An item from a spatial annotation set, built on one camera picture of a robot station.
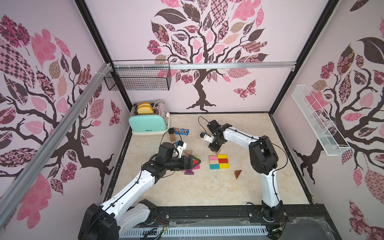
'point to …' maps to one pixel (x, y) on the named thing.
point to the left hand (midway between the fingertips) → (194, 166)
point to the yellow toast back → (145, 104)
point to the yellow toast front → (145, 110)
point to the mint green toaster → (143, 124)
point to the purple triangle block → (189, 172)
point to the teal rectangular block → (214, 166)
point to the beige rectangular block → (214, 162)
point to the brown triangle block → (237, 173)
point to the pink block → (213, 157)
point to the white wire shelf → (332, 145)
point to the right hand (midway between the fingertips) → (215, 146)
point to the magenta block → (197, 167)
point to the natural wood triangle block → (188, 152)
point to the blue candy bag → (180, 131)
